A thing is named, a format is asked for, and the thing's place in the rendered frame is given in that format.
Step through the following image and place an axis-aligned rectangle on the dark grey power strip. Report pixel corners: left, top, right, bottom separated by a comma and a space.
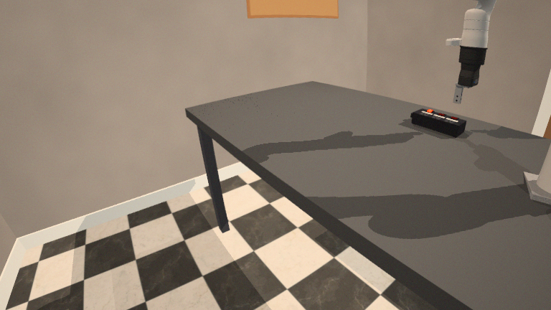
410, 108, 466, 138

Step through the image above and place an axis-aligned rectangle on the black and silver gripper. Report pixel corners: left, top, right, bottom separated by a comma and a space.
446, 29, 488, 104

